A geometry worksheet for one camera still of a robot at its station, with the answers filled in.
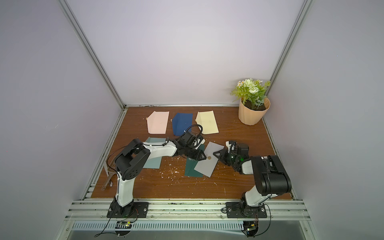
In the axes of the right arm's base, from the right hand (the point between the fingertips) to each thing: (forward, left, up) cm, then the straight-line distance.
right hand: (215, 149), depth 90 cm
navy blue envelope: (+25, +25, -4) cm, 35 cm away
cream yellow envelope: (+29, +5, -6) cm, 30 cm away
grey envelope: (-9, +6, -4) cm, 12 cm away
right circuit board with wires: (-38, -16, -8) cm, 42 cm away
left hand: (-4, +6, -3) cm, 8 cm away
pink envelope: (+24, +43, -4) cm, 49 cm away
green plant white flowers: (+26, -21, +23) cm, 41 cm away
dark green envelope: (-7, +15, -5) cm, 17 cm away
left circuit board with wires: (-40, +47, -8) cm, 62 cm away
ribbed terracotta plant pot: (+23, -24, +8) cm, 34 cm away
